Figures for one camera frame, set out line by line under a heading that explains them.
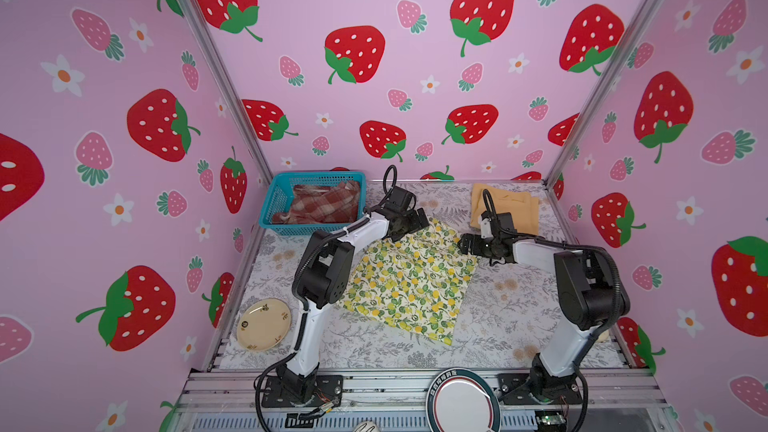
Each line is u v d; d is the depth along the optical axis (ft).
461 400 2.37
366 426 2.20
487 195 2.77
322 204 3.53
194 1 2.44
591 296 1.64
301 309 1.91
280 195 3.64
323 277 1.82
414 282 3.04
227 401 2.39
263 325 2.84
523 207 3.66
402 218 2.74
